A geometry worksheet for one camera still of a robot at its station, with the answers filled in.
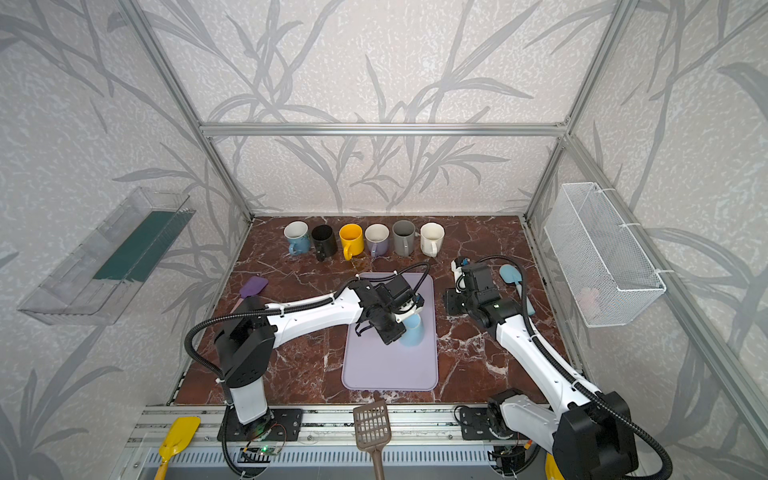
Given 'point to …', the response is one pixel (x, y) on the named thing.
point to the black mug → (325, 241)
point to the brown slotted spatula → (373, 432)
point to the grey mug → (404, 237)
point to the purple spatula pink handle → (252, 287)
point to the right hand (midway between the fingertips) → (449, 285)
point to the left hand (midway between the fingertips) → (401, 325)
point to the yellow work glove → (553, 471)
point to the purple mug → (377, 238)
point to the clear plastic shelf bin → (97, 274)
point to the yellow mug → (352, 240)
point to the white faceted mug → (432, 238)
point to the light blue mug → (414, 334)
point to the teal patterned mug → (297, 233)
